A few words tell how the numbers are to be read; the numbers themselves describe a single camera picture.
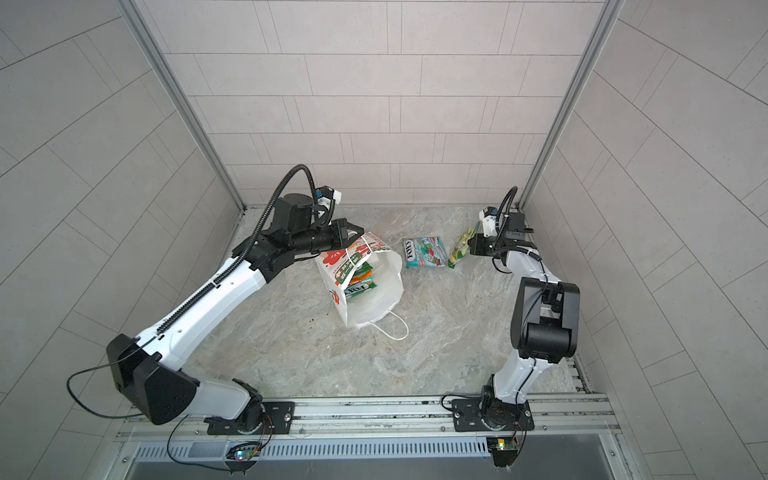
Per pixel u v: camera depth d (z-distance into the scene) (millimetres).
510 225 736
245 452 642
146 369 376
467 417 711
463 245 934
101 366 385
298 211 548
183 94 854
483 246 821
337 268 780
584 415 736
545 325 476
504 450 681
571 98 851
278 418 711
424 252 994
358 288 884
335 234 620
